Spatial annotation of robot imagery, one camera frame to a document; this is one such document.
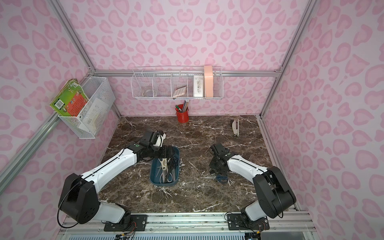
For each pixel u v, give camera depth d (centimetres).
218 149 72
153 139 68
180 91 95
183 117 117
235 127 110
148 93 93
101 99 90
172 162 92
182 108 113
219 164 64
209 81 82
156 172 90
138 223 73
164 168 89
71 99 72
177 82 101
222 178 87
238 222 72
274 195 43
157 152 72
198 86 93
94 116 83
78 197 41
